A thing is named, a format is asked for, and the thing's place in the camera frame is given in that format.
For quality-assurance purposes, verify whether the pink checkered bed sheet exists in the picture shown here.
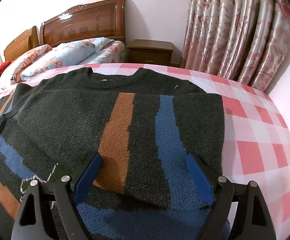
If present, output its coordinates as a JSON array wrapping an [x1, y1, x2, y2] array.
[[0, 63, 290, 239]]

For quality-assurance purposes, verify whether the wooden nightstand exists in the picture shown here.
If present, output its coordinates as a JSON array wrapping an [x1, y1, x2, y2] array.
[[127, 39, 173, 66]]

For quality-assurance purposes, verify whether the orange floral pillow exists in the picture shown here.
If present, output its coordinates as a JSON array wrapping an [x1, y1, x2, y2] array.
[[0, 44, 52, 89]]

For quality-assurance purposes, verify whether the plain wooden headboard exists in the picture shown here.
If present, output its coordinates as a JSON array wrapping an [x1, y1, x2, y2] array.
[[4, 26, 40, 61]]

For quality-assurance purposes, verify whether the carved wooden headboard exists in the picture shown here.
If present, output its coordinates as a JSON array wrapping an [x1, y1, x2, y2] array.
[[39, 0, 126, 47]]

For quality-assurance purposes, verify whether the dark striped knit sweater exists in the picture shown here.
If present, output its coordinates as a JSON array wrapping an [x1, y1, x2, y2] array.
[[0, 68, 225, 239]]

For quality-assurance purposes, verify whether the floral pink curtain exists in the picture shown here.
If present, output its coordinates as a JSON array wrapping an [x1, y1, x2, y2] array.
[[180, 0, 290, 91]]

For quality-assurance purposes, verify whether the light blue floral pillow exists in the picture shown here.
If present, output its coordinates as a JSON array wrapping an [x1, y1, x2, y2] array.
[[20, 37, 113, 81]]

